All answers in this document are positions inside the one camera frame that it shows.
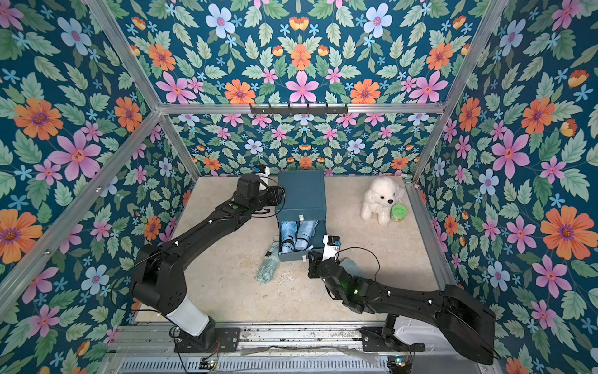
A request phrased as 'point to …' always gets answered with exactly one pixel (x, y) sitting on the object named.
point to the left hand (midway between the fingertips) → (284, 192)
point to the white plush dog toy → (382, 194)
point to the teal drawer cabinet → (305, 200)
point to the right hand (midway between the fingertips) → (309, 254)
